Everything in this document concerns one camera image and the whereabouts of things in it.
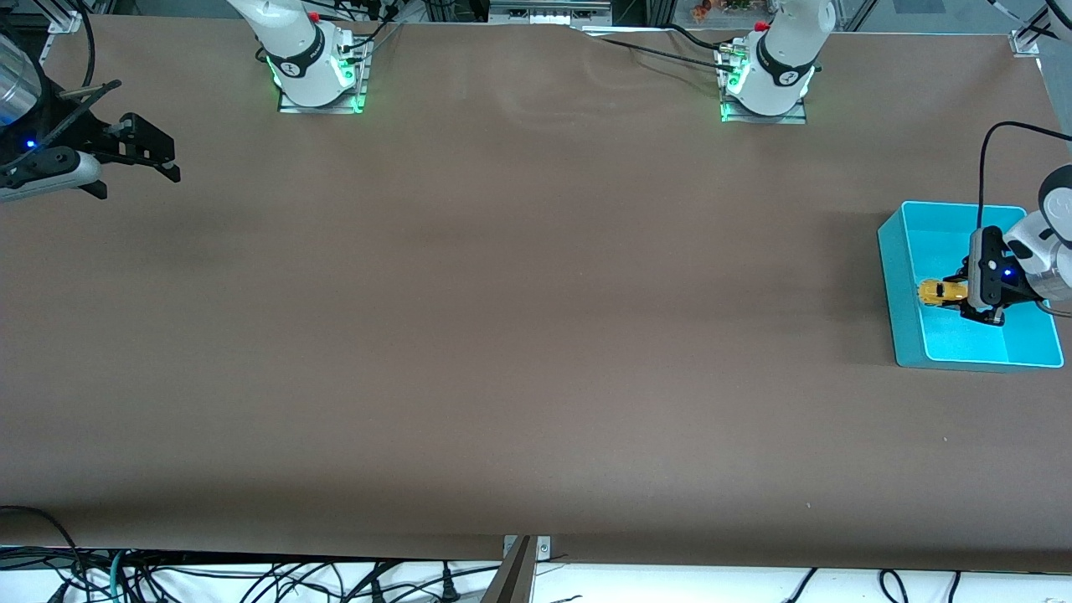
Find yellow beetle toy car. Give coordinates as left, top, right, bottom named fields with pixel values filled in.
left=918, top=278, right=971, bottom=310

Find turquoise plastic bin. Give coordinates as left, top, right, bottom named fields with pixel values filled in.
left=877, top=199, right=1064, bottom=371

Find white power strip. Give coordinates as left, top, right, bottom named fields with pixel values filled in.
left=331, top=0, right=401, bottom=23

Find dark metal stand bar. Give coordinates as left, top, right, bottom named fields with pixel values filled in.
left=479, top=536, right=538, bottom=603

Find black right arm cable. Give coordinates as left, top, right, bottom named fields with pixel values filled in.
left=0, top=8, right=124, bottom=181

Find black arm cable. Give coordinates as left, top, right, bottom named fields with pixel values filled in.
left=0, top=8, right=124, bottom=181
left=975, top=121, right=1072, bottom=231

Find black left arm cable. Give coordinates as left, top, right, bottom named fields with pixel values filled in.
left=975, top=121, right=1072, bottom=231

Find aluminium corner bracket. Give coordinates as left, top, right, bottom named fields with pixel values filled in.
left=33, top=0, right=86, bottom=36
left=1008, top=0, right=1072, bottom=58

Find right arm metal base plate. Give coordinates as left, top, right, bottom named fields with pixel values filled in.
left=277, top=38, right=368, bottom=115

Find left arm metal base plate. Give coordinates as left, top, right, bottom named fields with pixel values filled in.
left=719, top=46, right=810, bottom=126

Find black base connector cables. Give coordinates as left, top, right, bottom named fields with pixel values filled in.
left=339, top=15, right=405, bottom=53

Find black looped floor cable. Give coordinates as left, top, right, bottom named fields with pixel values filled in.
left=0, top=505, right=85, bottom=603

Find short black table cable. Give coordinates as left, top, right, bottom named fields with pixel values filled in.
left=662, top=23, right=729, bottom=53

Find long black table cable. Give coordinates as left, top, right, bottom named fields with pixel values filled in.
left=574, top=28, right=740, bottom=75

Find grey metal enclosure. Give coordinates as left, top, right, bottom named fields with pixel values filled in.
left=488, top=0, right=614, bottom=26

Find small silver edge bracket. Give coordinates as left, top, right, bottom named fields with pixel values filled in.
left=502, top=534, right=553, bottom=560

